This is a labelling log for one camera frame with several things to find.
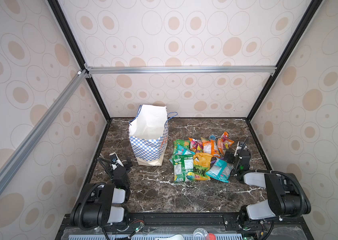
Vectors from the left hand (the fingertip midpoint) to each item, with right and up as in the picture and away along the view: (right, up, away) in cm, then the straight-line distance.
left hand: (120, 154), depth 86 cm
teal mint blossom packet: (+36, +1, +8) cm, 37 cm away
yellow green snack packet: (+48, -6, +4) cm, 48 cm away
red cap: (+48, -35, -19) cm, 62 cm away
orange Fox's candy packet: (+55, +3, +11) cm, 56 cm away
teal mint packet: (+58, -10, +2) cm, 59 cm away
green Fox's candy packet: (+36, -8, +2) cm, 37 cm away
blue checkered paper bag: (+12, +12, +24) cm, 29 cm away
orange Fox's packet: (+64, +6, +12) cm, 65 cm away
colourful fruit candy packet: (+46, +4, +12) cm, 48 cm away
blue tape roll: (+59, +9, +21) cm, 63 cm away
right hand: (+70, +1, +8) cm, 71 cm away
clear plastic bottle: (+43, -35, -16) cm, 58 cm away
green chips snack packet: (+39, +5, +13) cm, 41 cm away
